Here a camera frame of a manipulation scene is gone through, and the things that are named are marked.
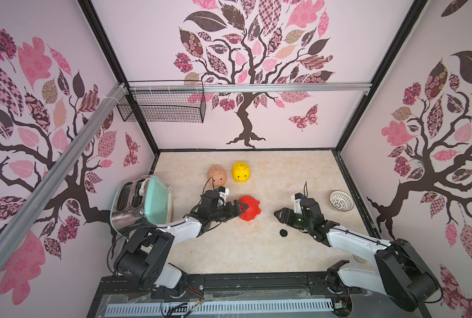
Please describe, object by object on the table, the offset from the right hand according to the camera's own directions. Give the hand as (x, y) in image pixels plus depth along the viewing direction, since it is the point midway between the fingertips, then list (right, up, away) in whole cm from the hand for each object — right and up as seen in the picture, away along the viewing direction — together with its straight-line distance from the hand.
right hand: (278, 213), depth 87 cm
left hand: (-15, +1, -1) cm, 15 cm away
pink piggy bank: (-28, +16, +11) cm, 34 cm away
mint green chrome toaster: (-56, +8, -12) cm, 58 cm away
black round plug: (+2, -9, +1) cm, 9 cm away
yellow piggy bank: (-17, +19, +13) cm, 29 cm away
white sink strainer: (+33, +4, +8) cm, 34 cm away
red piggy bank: (-11, +2, 0) cm, 12 cm away
